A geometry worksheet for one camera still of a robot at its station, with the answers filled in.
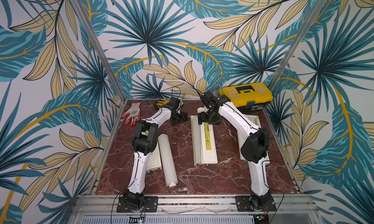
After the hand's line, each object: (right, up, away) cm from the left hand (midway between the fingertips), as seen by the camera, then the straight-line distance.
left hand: (185, 121), depth 102 cm
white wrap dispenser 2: (+11, -13, -24) cm, 30 cm away
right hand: (+12, 0, -13) cm, 18 cm away
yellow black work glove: (-18, +15, +11) cm, 26 cm away
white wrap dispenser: (-16, -21, -22) cm, 34 cm away
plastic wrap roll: (-9, -24, -19) cm, 32 cm away
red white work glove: (-38, +5, +8) cm, 39 cm away
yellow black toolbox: (+44, +17, -1) cm, 47 cm away
